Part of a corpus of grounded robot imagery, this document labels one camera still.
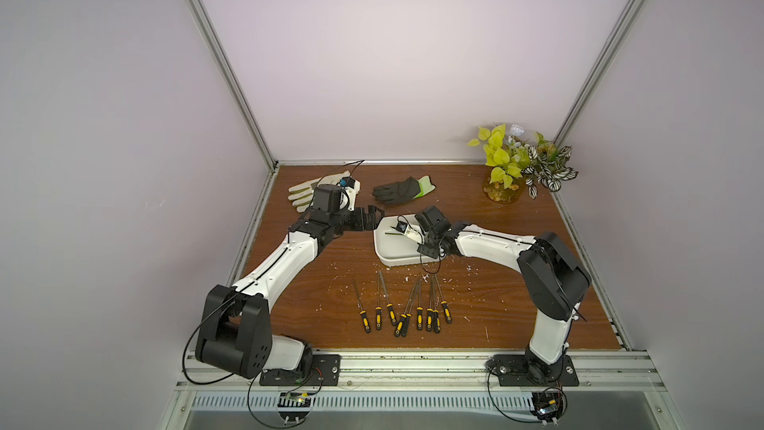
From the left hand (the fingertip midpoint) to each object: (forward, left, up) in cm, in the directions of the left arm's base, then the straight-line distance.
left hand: (375, 211), depth 84 cm
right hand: (+2, -16, -12) cm, 20 cm away
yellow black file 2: (-23, +3, -18) cm, 29 cm away
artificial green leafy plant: (+15, -50, +6) cm, 52 cm away
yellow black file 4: (-21, -5, -17) cm, 28 cm away
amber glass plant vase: (+19, -44, -14) cm, 50 cm away
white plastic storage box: (-4, -7, -16) cm, 18 cm away
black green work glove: (+22, -9, -16) cm, 29 cm away
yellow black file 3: (-22, -1, -18) cm, 28 cm away
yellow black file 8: (-21, -21, -17) cm, 34 cm away
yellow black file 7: (-23, -16, -17) cm, 33 cm away
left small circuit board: (-45, +19, -22) cm, 53 cm away
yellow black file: (-4, -6, -6) cm, 10 cm away
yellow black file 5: (-24, -10, -17) cm, 31 cm away
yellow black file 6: (-22, -13, -18) cm, 32 cm away
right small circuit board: (-43, -43, -19) cm, 64 cm away
